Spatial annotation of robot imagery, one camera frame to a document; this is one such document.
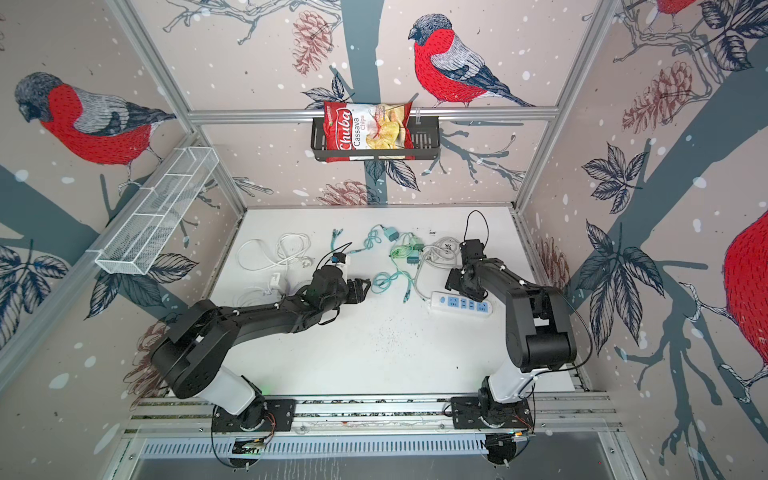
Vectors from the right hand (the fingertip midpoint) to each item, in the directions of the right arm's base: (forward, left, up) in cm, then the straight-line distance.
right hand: (457, 290), depth 95 cm
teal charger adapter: (+23, +23, +1) cm, 33 cm away
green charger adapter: (+12, +14, +1) cm, 19 cm away
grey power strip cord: (+17, +4, -1) cm, 17 cm away
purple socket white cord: (+12, +73, +1) cm, 74 cm away
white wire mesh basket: (-5, +82, +32) cm, 89 cm away
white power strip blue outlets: (-4, 0, 0) cm, 4 cm away
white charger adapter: (-3, +57, +9) cm, 58 cm away
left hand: (-3, +29, +8) cm, 30 cm away
